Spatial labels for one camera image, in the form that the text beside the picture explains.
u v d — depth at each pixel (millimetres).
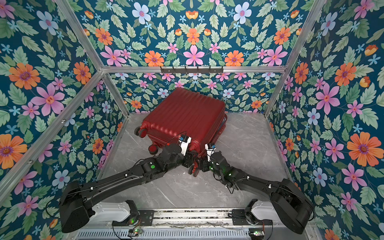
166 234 766
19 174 512
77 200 398
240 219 723
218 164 615
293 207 416
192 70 912
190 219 748
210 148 723
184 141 650
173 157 565
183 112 865
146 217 735
